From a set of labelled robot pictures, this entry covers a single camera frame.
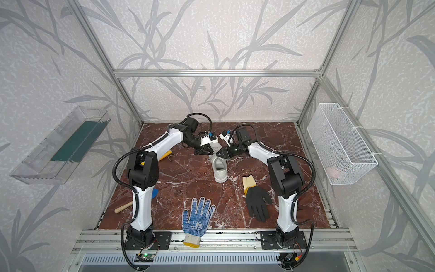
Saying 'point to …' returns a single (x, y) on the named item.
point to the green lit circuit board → (144, 258)
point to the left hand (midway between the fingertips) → (213, 145)
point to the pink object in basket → (333, 172)
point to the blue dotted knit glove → (199, 221)
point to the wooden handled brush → (122, 207)
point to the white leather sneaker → (219, 164)
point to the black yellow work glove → (257, 198)
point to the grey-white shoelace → (215, 155)
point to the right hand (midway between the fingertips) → (220, 148)
